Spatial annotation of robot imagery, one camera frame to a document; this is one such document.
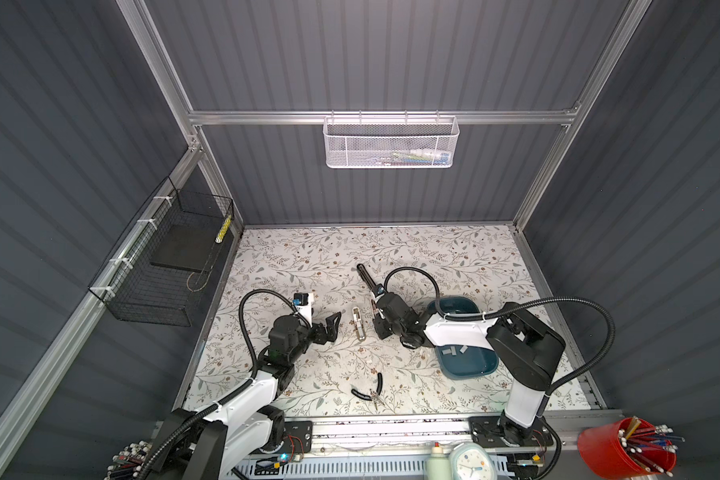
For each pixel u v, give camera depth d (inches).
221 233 31.7
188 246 30.8
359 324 35.9
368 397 31.1
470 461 26.9
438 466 25.0
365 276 40.5
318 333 29.8
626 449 23.2
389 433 29.7
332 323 30.4
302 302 29.0
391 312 28.0
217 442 16.2
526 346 18.8
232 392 20.0
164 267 29.0
